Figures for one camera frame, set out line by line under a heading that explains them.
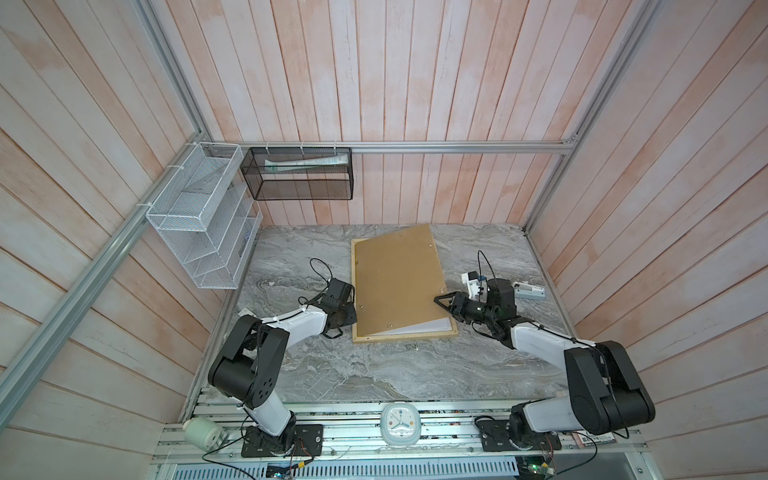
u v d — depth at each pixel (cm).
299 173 104
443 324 90
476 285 84
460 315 78
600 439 73
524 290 101
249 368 46
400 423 73
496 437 73
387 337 90
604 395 44
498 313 71
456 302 80
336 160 90
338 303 74
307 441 73
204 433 68
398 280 99
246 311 96
